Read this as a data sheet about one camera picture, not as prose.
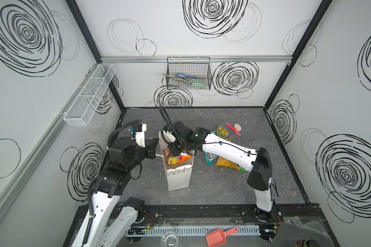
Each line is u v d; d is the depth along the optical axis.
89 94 0.72
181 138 0.59
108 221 0.44
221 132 0.98
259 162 0.47
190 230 0.64
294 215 0.74
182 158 0.72
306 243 0.61
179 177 0.69
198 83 0.87
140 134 0.57
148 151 0.58
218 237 0.68
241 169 0.51
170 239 0.69
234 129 1.05
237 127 1.06
